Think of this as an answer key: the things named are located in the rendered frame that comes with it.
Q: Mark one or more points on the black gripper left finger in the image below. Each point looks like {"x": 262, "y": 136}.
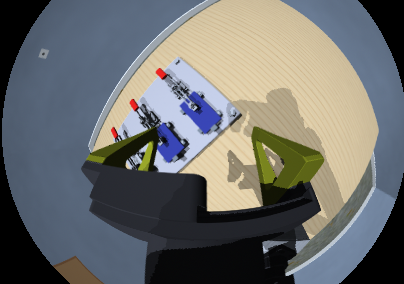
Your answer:
{"x": 118, "y": 153}

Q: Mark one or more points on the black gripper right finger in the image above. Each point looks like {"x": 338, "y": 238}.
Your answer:
{"x": 301, "y": 163}

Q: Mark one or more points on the blue rectangular block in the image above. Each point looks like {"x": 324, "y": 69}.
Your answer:
{"x": 172, "y": 146}
{"x": 204, "y": 117}

